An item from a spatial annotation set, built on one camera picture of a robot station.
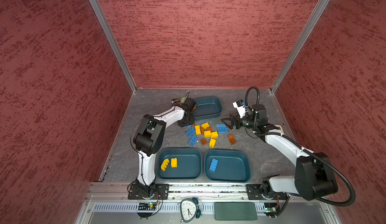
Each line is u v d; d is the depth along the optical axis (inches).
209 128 38.1
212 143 35.3
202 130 37.4
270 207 27.6
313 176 16.7
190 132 37.3
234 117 29.3
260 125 26.3
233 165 32.3
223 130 37.8
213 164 32.1
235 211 26.9
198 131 38.1
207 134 37.1
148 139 20.5
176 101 43.0
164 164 31.7
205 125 38.5
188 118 32.9
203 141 36.2
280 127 38.3
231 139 36.3
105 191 29.8
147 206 28.1
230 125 29.3
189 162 33.4
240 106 29.2
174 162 32.0
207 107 43.0
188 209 26.1
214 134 36.4
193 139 36.3
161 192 28.7
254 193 29.1
